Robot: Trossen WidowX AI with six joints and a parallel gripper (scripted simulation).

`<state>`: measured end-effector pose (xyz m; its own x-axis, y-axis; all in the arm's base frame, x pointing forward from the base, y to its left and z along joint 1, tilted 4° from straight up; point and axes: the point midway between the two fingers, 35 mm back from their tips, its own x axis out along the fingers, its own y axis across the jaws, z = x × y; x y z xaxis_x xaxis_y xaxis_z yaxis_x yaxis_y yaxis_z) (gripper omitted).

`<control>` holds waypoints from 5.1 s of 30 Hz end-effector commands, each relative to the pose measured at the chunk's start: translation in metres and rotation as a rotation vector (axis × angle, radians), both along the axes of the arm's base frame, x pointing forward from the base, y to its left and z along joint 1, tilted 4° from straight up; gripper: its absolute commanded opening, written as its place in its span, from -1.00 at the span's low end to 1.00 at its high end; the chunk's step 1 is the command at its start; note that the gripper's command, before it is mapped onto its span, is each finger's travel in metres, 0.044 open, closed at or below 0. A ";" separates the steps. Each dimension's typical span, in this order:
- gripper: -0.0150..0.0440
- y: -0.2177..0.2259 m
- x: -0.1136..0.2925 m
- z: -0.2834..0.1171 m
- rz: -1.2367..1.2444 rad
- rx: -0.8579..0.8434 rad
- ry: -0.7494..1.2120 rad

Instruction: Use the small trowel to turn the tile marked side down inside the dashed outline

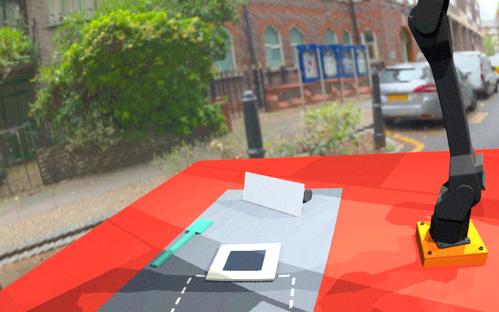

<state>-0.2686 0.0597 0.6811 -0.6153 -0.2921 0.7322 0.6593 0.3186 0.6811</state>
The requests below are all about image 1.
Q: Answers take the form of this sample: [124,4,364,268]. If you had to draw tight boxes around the teal small trowel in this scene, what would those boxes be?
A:
[152,220,214,267]

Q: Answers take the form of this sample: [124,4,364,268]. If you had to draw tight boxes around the white square tile with dark centre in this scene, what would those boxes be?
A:
[206,243,280,281]

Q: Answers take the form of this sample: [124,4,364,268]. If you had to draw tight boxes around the grey flat mat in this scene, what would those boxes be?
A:
[96,188,343,312]

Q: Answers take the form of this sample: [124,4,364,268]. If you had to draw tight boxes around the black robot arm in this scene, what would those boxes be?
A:
[408,0,486,249]

